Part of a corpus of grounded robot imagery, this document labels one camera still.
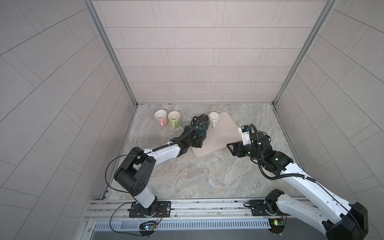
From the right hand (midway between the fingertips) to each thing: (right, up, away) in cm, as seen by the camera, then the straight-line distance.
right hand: (230, 145), depth 76 cm
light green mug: (-33, +13, +21) cm, 41 cm away
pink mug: (-41, +14, +21) cm, 48 cm away
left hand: (-15, +3, +15) cm, 22 cm away
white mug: (-6, +14, +23) cm, 28 cm away
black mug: (-13, +12, +20) cm, 26 cm away
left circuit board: (-39, -34, -12) cm, 53 cm away
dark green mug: (-15, +6, +15) cm, 22 cm away
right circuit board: (+20, -35, -8) cm, 41 cm away
